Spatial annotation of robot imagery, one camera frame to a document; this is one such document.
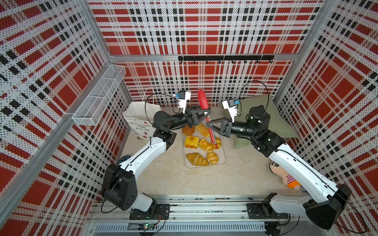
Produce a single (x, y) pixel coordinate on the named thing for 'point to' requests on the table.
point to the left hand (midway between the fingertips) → (212, 111)
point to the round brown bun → (188, 131)
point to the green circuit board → (146, 226)
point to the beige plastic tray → (199, 150)
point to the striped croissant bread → (196, 159)
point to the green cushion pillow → (277, 120)
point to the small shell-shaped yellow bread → (218, 142)
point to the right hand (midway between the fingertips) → (209, 125)
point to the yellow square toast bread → (192, 141)
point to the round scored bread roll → (212, 158)
